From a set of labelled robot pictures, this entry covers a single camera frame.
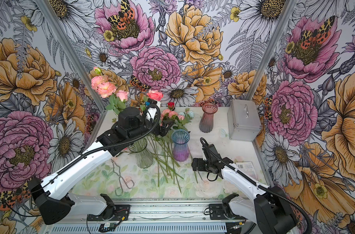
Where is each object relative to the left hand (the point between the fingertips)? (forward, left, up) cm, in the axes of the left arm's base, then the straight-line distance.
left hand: (165, 122), depth 69 cm
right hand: (-10, -18, -30) cm, 36 cm away
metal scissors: (-17, +22, -35) cm, 44 cm away
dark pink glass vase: (+19, -25, -24) cm, 39 cm away
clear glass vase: (-4, +15, -28) cm, 32 cm away
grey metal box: (+17, -48, -19) cm, 54 cm away
